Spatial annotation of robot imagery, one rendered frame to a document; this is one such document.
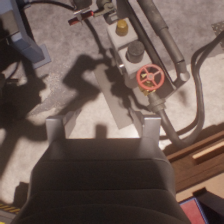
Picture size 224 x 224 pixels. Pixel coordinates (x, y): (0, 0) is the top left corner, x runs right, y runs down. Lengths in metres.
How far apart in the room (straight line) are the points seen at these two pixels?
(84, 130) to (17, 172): 0.48
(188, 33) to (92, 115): 0.78
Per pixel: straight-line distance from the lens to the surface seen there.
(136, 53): 0.45
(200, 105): 0.97
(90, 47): 1.07
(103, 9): 0.58
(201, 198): 0.47
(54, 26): 1.25
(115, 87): 0.93
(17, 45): 0.99
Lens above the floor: 0.90
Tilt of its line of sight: 81 degrees down
